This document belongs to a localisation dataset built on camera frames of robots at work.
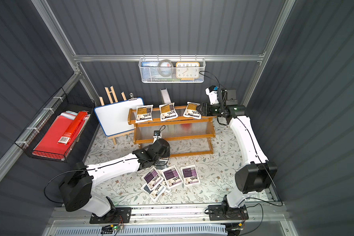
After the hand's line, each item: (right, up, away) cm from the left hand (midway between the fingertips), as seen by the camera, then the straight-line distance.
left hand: (166, 148), depth 84 cm
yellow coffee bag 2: (+2, +21, -6) cm, 21 cm away
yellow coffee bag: (-11, +19, -6) cm, 23 cm away
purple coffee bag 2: (+3, -17, 0) cm, 17 cm away
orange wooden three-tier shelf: (+11, +7, 0) cm, 13 cm away
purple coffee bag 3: (+14, -17, +2) cm, 22 cm away
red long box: (-45, +12, -12) cm, 48 cm away
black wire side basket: (-56, +27, -3) cm, 62 cm away
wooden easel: (-31, +29, +4) cm, 43 cm away
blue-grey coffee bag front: (-5, -24, -5) cm, 26 cm away
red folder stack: (-50, +9, -13) cm, 52 cm away
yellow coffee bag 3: (+15, +21, -5) cm, 26 cm away
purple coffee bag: (-7, -17, -2) cm, 19 cm away
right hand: (+19, +22, -8) cm, 30 cm away
